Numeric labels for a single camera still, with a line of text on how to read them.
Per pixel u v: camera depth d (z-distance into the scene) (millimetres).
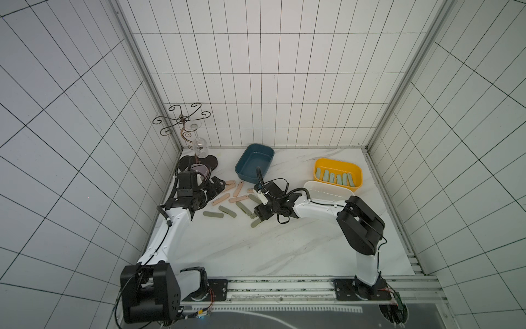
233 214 929
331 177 1059
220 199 976
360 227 488
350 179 1041
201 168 1102
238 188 1006
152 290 391
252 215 920
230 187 1031
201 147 920
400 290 740
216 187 744
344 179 1037
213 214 925
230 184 1041
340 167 1076
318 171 1069
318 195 996
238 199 976
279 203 701
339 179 1037
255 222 897
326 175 1063
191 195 633
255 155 1146
